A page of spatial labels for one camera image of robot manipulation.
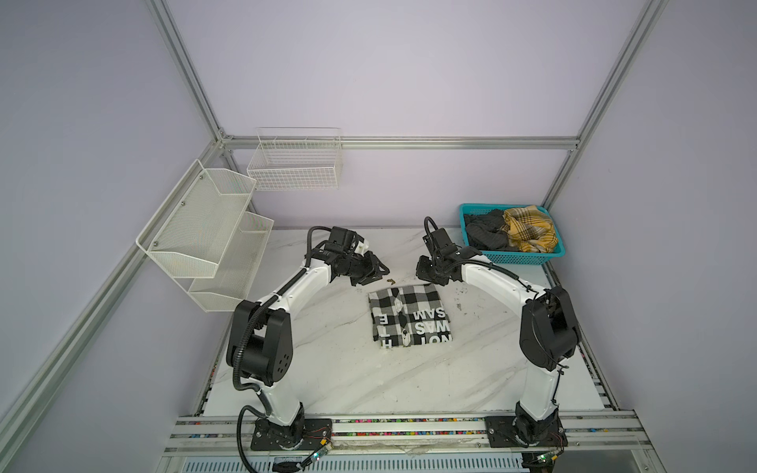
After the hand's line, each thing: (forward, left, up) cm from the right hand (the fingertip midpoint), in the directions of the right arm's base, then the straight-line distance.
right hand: (416, 272), depth 93 cm
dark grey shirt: (+22, -28, -3) cm, 35 cm away
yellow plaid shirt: (+19, -42, 0) cm, 46 cm away
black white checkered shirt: (-12, +2, -7) cm, 14 cm away
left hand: (-5, +10, +6) cm, 12 cm away
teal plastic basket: (+12, -35, -7) cm, 37 cm away
